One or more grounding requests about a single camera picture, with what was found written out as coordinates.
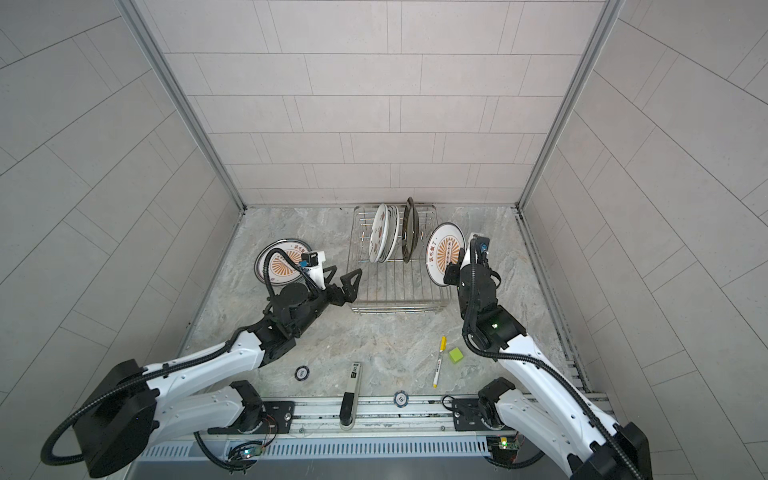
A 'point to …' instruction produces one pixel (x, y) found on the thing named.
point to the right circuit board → (503, 449)
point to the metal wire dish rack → (395, 287)
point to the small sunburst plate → (443, 245)
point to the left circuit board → (243, 455)
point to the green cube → (456, 355)
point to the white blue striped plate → (393, 231)
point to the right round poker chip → (401, 399)
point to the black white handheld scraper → (350, 399)
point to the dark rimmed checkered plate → (410, 230)
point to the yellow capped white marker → (443, 343)
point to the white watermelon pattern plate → (379, 234)
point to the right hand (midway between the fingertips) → (456, 249)
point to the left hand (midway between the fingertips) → (358, 269)
